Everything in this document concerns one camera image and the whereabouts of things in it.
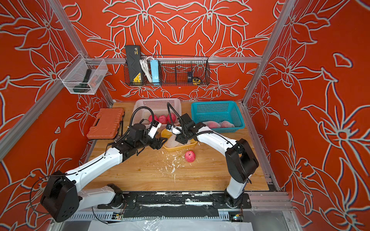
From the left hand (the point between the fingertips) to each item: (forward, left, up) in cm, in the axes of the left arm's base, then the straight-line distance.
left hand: (162, 134), depth 81 cm
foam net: (-4, -5, -1) cm, 7 cm away
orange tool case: (+13, +44, -11) cm, 47 cm away
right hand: (+4, -8, -5) cm, 10 cm away
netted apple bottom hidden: (+17, -40, -9) cm, 44 cm away
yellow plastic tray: (+9, +1, -14) cm, 16 cm away
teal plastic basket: (+33, -38, -13) cm, 52 cm away
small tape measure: (+35, -18, +13) cm, 42 cm away
